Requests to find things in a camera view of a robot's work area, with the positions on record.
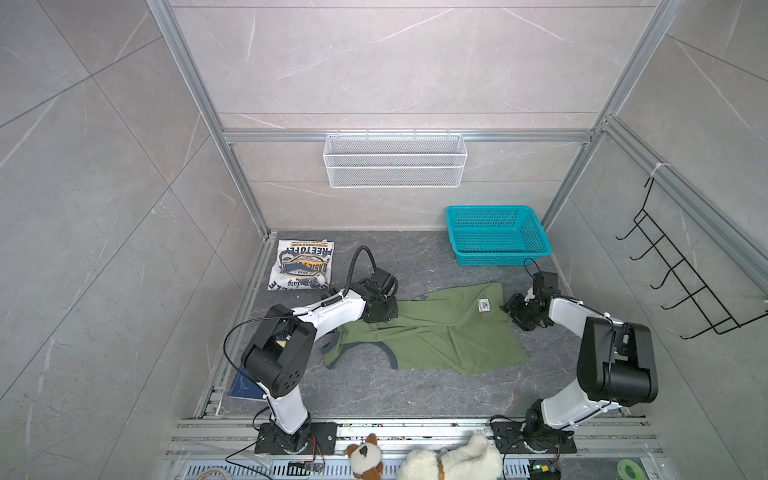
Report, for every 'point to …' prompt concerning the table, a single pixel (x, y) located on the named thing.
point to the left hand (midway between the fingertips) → (393, 307)
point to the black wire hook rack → (707, 300)
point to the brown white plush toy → (366, 458)
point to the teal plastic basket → (495, 235)
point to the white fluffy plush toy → (474, 460)
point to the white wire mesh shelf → (395, 160)
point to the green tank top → (443, 330)
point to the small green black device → (544, 469)
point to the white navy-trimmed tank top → (302, 265)
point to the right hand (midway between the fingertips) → (506, 307)
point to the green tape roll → (628, 470)
